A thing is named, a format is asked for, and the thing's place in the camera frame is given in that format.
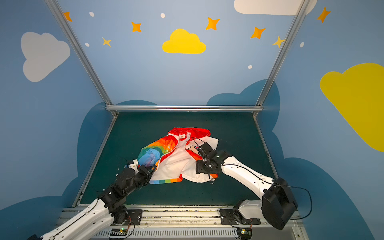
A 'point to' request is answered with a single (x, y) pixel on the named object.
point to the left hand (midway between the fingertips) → (157, 165)
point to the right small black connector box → (244, 233)
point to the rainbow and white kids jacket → (175, 155)
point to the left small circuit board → (119, 232)
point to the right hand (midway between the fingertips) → (201, 167)
